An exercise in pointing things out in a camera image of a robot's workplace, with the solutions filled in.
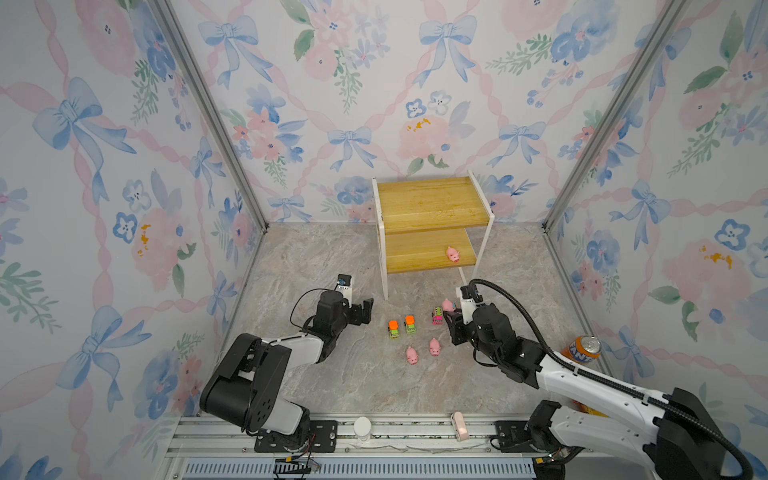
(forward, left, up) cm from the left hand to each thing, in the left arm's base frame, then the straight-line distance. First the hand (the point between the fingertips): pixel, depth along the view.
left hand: (360, 295), depth 92 cm
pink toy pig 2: (-14, -23, -5) cm, 27 cm away
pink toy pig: (-17, -16, -6) cm, 24 cm away
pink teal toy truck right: (-8, -25, +9) cm, 28 cm away
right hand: (-9, -25, +6) cm, 27 cm away
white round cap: (-35, -3, -1) cm, 35 cm away
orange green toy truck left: (-9, -10, -5) cm, 14 cm away
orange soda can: (-18, -60, +4) cm, 62 cm away
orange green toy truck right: (-7, -15, -5) cm, 17 cm away
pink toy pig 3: (+7, -28, +11) cm, 31 cm away
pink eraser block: (-34, -27, -4) cm, 44 cm away
